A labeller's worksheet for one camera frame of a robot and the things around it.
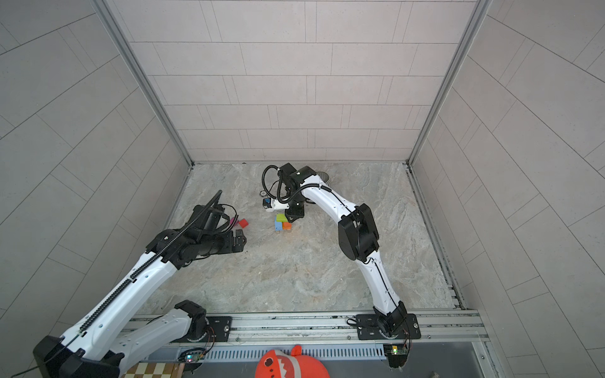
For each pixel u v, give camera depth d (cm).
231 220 62
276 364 60
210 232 58
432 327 73
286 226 88
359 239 56
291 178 67
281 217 84
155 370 62
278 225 89
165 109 97
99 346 38
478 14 72
